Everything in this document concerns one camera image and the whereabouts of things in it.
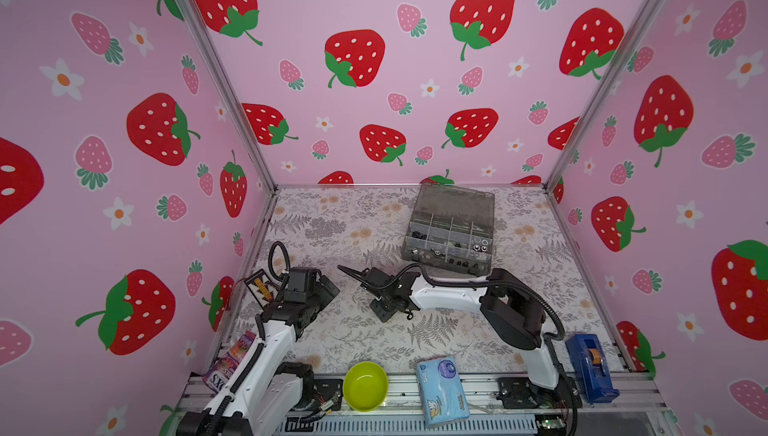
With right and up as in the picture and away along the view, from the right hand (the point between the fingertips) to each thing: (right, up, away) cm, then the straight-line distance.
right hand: (378, 307), depth 89 cm
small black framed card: (-36, +5, +1) cm, 36 cm away
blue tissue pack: (+16, -14, -20) cm, 29 cm away
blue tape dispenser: (+55, -10, -16) cm, 58 cm away
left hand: (-15, +6, -4) cm, 17 cm away
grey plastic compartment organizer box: (+25, +23, +13) cm, 36 cm away
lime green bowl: (-2, -16, -13) cm, 21 cm away
